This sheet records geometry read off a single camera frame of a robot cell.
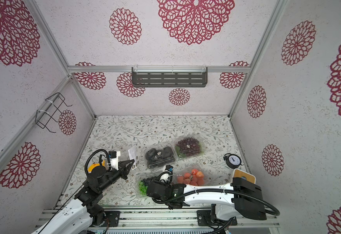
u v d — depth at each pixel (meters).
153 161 0.88
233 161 0.92
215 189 0.45
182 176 0.84
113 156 0.67
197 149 0.95
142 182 0.82
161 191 0.56
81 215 0.55
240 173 0.84
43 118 0.73
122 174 0.67
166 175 0.67
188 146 0.92
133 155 0.76
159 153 0.90
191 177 0.82
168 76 0.94
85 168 0.56
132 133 1.10
